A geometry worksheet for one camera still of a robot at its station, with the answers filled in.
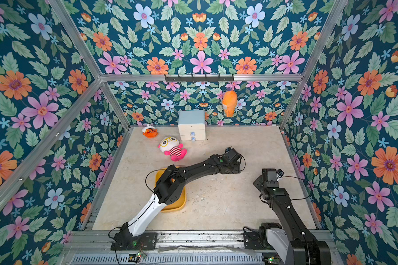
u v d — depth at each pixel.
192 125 1.01
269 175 0.66
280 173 0.75
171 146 1.01
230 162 0.77
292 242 0.41
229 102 0.96
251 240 0.73
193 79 0.93
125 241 0.63
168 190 0.58
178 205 0.78
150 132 1.11
